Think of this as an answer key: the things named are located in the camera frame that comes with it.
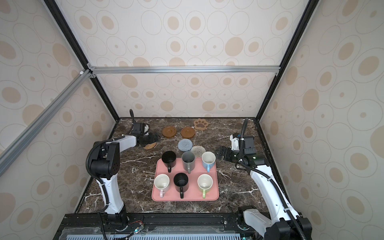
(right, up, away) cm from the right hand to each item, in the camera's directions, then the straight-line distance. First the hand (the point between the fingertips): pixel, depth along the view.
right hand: (223, 152), depth 80 cm
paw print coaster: (-11, +17, +37) cm, 42 cm away
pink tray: (-28, -23, +2) cm, 37 cm away
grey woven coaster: (-22, +2, +23) cm, 32 cm away
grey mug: (-19, -7, +12) cm, 24 cm away
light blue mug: (-7, -5, +11) cm, 14 cm away
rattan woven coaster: (-46, +2, +23) cm, 51 cm away
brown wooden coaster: (-35, +11, +32) cm, 49 cm away
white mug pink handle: (-34, -17, +4) cm, 38 cm away
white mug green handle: (-9, -17, +6) cm, 21 cm away
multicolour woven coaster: (-13, -2, +20) cm, 24 cm away
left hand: (-41, +9, +23) cm, 48 cm away
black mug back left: (-31, -5, +12) cm, 34 cm away
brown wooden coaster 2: (-21, +11, +31) cm, 39 cm away
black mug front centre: (-23, -17, +4) cm, 29 cm away
